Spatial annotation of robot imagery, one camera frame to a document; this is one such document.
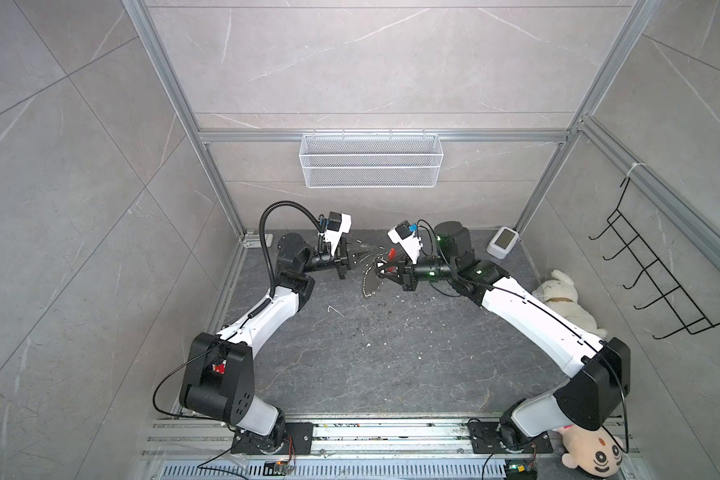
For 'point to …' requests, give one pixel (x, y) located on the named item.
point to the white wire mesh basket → (364, 161)
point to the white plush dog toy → (560, 292)
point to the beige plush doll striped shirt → (597, 453)
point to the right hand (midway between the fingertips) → (378, 268)
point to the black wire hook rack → (670, 292)
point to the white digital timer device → (503, 242)
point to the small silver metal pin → (330, 306)
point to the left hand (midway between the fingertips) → (378, 246)
